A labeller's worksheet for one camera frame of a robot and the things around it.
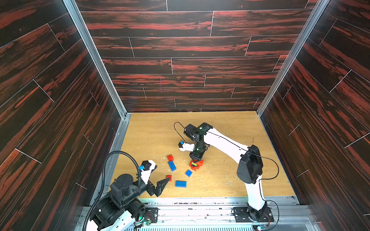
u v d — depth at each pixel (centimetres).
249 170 49
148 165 54
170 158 92
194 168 89
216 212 75
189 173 87
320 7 66
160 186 56
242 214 72
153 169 57
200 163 81
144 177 56
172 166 91
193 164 83
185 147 77
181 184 82
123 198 49
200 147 70
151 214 73
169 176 86
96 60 86
